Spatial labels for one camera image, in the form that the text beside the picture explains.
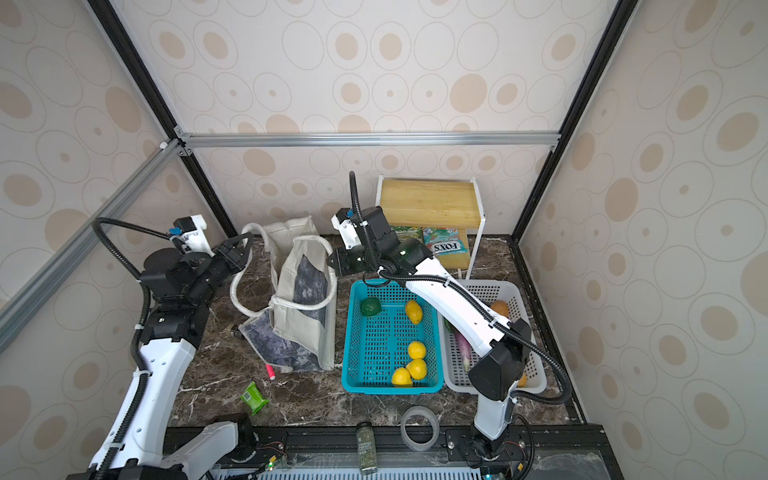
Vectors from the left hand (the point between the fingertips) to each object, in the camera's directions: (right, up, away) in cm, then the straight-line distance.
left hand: (260, 233), depth 65 cm
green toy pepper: (+23, -20, +28) cm, 41 cm away
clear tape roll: (+38, -45, +11) cm, 60 cm away
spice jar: (+23, -50, +5) cm, 56 cm away
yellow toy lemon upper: (+36, -22, +27) cm, 50 cm away
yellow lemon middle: (+36, -32, +20) cm, 52 cm away
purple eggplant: (+50, -30, +22) cm, 63 cm away
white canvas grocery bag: (+6, -23, +9) cm, 25 cm away
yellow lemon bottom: (+32, -37, +16) cm, 51 cm away
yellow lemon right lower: (+36, -36, +17) cm, 54 cm away
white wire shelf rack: (+42, +11, +21) cm, 48 cm away
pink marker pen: (-6, -38, +20) cm, 43 cm away
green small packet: (-8, -42, +14) cm, 46 cm away
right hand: (+13, -6, +6) cm, 16 cm away
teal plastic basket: (+24, -32, +25) cm, 47 cm away
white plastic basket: (+49, -34, +22) cm, 63 cm away
